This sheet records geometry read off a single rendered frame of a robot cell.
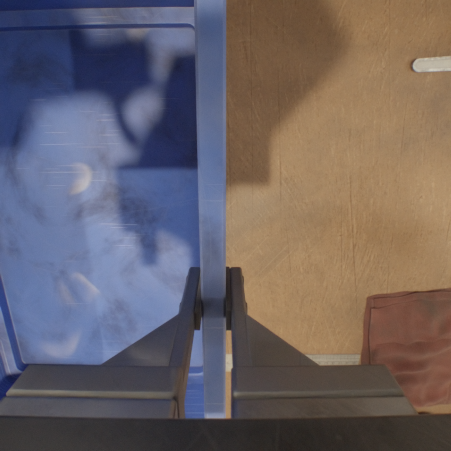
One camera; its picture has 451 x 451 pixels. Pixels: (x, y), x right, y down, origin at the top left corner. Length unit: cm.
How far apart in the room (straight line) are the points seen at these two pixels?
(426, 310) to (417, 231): 11
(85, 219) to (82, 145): 5
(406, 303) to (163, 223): 35
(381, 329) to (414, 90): 30
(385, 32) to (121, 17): 27
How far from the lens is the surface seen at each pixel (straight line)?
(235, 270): 15
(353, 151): 39
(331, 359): 50
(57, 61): 26
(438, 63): 43
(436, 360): 55
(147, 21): 23
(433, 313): 50
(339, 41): 39
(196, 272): 15
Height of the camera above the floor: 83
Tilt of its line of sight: 72 degrees down
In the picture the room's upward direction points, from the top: 179 degrees clockwise
